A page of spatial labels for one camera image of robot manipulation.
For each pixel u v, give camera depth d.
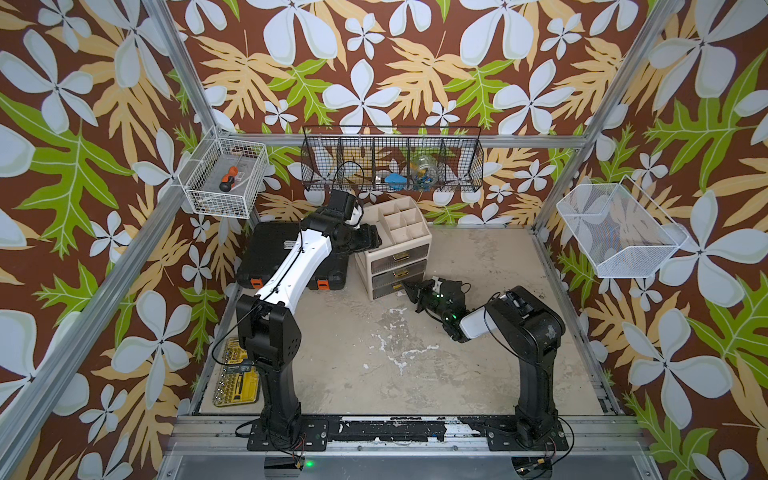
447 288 0.79
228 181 0.80
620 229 0.82
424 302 0.87
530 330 0.53
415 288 0.87
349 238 0.71
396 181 0.94
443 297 0.78
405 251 0.84
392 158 0.99
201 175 0.82
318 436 0.74
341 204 0.67
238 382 0.80
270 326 0.48
